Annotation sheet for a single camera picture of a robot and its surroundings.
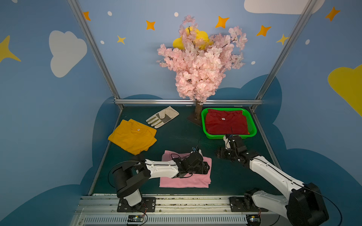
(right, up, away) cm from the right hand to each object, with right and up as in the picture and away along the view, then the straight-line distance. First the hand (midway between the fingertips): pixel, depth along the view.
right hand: (220, 150), depth 87 cm
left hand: (-9, -9, -4) cm, 13 cm away
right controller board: (+14, -34, -14) cm, 39 cm away
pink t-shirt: (-20, -17, -5) cm, 27 cm away
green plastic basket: (+26, +15, +13) cm, 33 cm away
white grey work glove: (-41, +21, +27) cm, 53 cm away
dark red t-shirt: (+9, +17, +17) cm, 26 cm away
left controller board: (-48, -32, -15) cm, 60 cm away
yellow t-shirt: (-60, +7, +14) cm, 62 cm away
